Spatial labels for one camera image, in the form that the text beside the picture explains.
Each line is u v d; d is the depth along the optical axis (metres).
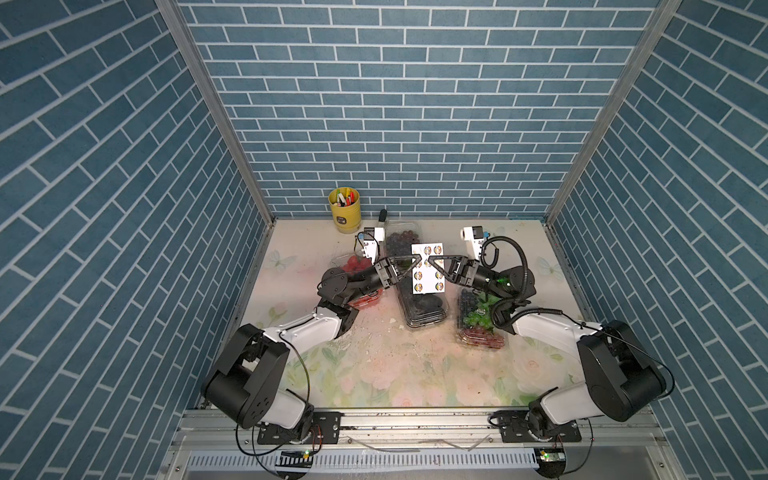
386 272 0.63
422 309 0.90
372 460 0.77
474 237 0.68
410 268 0.68
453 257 0.68
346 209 1.07
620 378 0.44
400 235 1.06
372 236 0.67
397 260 0.68
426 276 0.68
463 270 0.66
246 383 0.43
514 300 0.60
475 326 0.86
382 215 1.16
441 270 0.68
